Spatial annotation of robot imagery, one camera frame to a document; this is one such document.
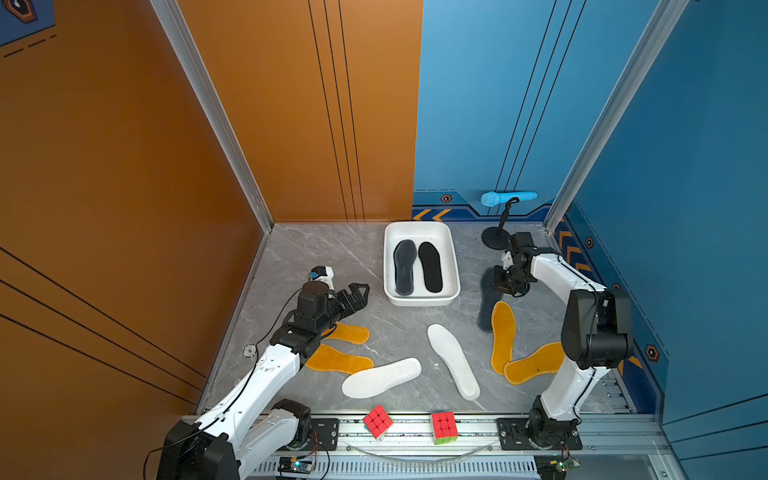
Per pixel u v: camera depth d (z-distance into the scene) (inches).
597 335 19.6
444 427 27.8
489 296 39.0
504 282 33.3
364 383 31.9
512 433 28.7
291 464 28.0
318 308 24.2
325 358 33.7
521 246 31.1
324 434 28.7
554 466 27.8
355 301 28.5
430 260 42.5
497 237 45.6
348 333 35.8
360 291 28.6
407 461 28.0
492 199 37.3
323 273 29.0
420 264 41.8
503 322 36.2
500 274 34.0
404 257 42.5
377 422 28.0
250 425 18.4
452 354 34.2
